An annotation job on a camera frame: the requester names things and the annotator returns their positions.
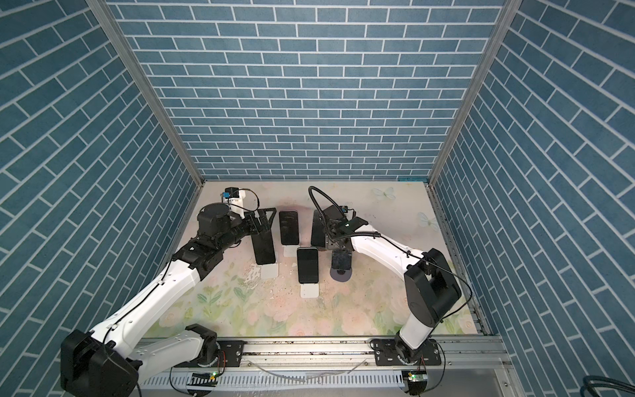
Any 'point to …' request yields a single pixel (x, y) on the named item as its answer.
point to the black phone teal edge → (307, 265)
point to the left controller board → (203, 379)
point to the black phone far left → (264, 247)
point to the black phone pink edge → (289, 232)
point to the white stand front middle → (309, 290)
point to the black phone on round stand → (317, 234)
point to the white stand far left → (269, 270)
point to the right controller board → (417, 381)
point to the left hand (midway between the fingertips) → (273, 212)
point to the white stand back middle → (290, 251)
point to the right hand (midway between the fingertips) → (340, 241)
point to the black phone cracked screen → (341, 260)
